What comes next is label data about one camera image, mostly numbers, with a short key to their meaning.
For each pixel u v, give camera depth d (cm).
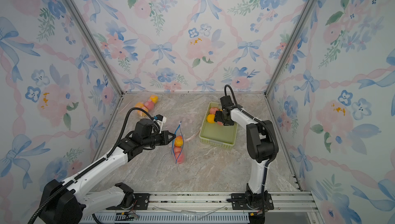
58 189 41
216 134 97
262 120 54
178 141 86
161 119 73
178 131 81
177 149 84
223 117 85
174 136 78
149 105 107
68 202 38
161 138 69
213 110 103
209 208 73
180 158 88
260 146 52
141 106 107
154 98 110
